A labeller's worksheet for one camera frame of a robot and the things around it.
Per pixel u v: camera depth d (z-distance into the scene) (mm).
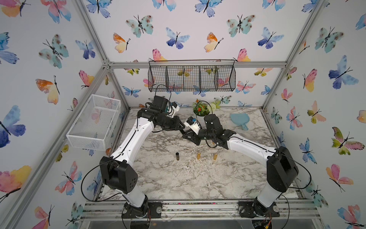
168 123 673
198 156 896
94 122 867
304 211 739
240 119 1154
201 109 958
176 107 736
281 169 450
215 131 645
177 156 891
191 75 982
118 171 423
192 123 686
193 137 723
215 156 903
